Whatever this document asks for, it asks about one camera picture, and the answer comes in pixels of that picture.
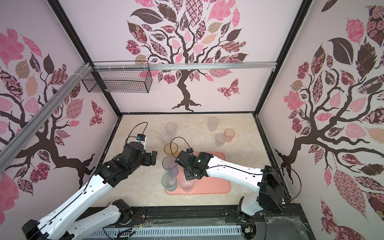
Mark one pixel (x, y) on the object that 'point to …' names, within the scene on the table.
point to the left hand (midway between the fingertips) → (149, 154)
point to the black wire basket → (118, 80)
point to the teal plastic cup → (169, 181)
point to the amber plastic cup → (173, 146)
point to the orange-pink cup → (229, 133)
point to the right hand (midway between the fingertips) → (190, 172)
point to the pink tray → (205, 186)
